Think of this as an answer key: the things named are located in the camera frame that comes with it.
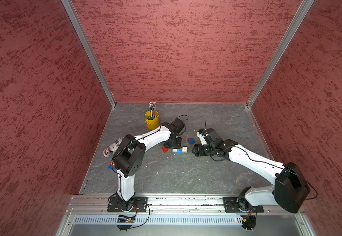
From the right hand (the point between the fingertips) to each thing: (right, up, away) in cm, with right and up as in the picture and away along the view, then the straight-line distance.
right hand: (196, 153), depth 84 cm
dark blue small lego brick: (-1, +5, +11) cm, 12 cm away
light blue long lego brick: (-9, -1, +8) cm, 12 cm away
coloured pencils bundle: (-28, +26, +14) cm, 40 cm away
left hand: (-13, +1, +6) cm, 14 cm away
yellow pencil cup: (-28, +16, +13) cm, 35 cm away
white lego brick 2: (-13, 0, +6) cm, 14 cm away
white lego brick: (-6, 0, +8) cm, 10 cm away
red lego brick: (-19, 0, +9) cm, 21 cm away
